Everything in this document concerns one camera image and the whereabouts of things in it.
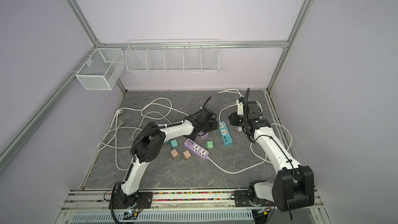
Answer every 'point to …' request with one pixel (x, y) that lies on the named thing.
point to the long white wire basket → (200, 55)
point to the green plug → (209, 144)
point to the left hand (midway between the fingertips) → (219, 127)
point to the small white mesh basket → (101, 69)
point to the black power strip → (192, 136)
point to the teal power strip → (226, 136)
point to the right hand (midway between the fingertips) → (231, 117)
